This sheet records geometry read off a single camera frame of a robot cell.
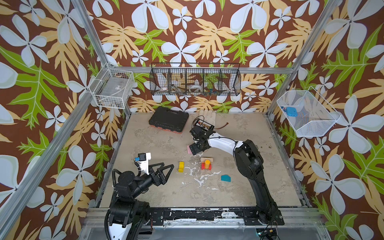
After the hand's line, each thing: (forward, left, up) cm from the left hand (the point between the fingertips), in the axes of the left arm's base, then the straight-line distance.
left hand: (168, 164), depth 67 cm
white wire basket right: (+29, -76, +5) cm, 81 cm away
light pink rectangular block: (+19, -9, -19) cm, 29 cm away
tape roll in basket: (+54, -13, +2) cm, 56 cm away
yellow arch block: (+9, -5, -24) cm, 26 cm away
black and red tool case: (+45, +3, -21) cm, 50 cm away
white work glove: (+52, -24, -23) cm, 62 cm away
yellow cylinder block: (+8, -20, -17) cm, 27 cm away
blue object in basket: (+33, -70, +2) cm, 77 cm away
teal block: (+3, -31, -24) cm, 40 cm away
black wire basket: (+58, -13, +7) cm, 60 cm away
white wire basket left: (+44, +36, +9) cm, 58 cm away
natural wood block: (+12, -18, -18) cm, 29 cm away
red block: (+9, -18, -21) cm, 29 cm away
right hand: (+23, -14, -24) cm, 36 cm away
